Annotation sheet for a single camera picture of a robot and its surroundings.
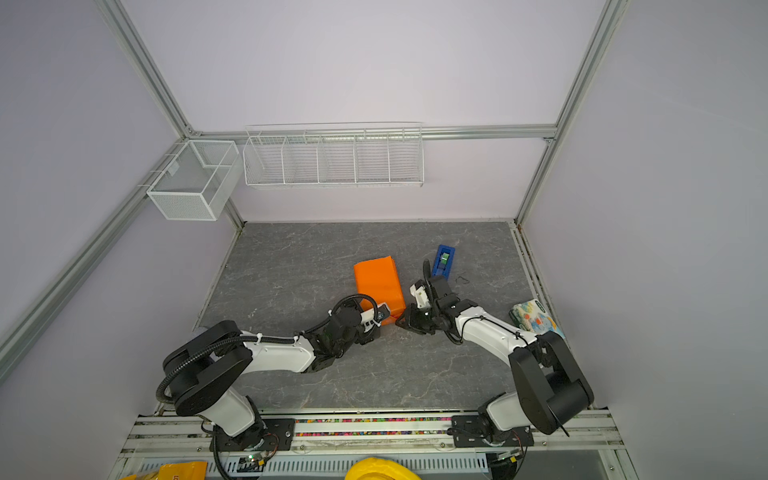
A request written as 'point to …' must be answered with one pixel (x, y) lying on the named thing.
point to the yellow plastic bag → (175, 471)
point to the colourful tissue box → (533, 316)
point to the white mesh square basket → (197, 182)
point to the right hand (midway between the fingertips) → (399, 325)
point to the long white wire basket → (335, 155)
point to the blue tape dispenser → (443, 261)
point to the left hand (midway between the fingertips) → (368, 308)
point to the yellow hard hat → (377, 468)
